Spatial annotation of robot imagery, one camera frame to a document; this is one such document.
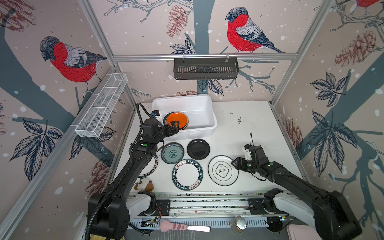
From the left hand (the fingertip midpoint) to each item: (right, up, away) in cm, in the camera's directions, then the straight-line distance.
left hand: (172, 123), depth 79 cm
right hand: (+36, -25, +7) cm, 44 cm away
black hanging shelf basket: (+21, +38, +27) cm, 51 cm away
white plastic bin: (+16, +8, +35) cm, 39 cm away
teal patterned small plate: (-2, -20, +13) cm, 24 cm away
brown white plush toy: (-15, -33, 0) cm, 37 cm away
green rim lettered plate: (+8, -30, +6) cm, 32 cm away
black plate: (+14, -18, +18) cm, 29 cm away
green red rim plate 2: (-14, -27, +8) cm, 31 cm away
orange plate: (-1, +3, +30) cm, 31 cm away
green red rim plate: (-10, +4, +28) cm, 30 cm away
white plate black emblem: (+27, -29, +6) cm, 40 cm away
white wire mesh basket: (-38, +9, -1) cm, 39 cm away
